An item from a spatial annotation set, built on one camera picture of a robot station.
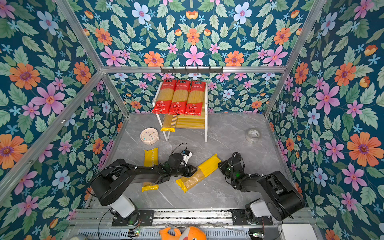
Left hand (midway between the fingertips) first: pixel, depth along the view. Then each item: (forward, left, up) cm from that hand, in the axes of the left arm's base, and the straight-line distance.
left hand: (198, 167), depth 86 cm
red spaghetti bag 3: (+26, -1, +30) cm, 40 cm away
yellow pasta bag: (+24, +16, +13) cm, 32 cm away
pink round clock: (+27, +33, -3) cm, 43 cm away
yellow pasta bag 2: (-2, -2, -3) cm, 4 cm away
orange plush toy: (-31, +3, +4) cm, 32 cm away
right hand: (+3, -12, -3) cm, 13 cm away
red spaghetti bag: (+24, +16, +30) cm, 42 cm away
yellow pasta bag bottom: (+9, +29, -3) cm, 31 cm away
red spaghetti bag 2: (+23, +8, +30) cm, 39 cm away
